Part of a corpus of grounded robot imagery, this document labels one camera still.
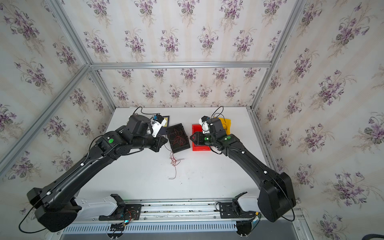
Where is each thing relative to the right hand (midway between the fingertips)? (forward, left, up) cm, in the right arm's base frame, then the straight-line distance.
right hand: (194, 137), depth 79 cm
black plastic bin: (+2, +12, -15) cm, 19 cm away
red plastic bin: (+1, -2, +8) cm, 8 cm away
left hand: (-8, +11, +9) cm, 17 cm away
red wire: (+10, +10, -18) cm, 23 cm away
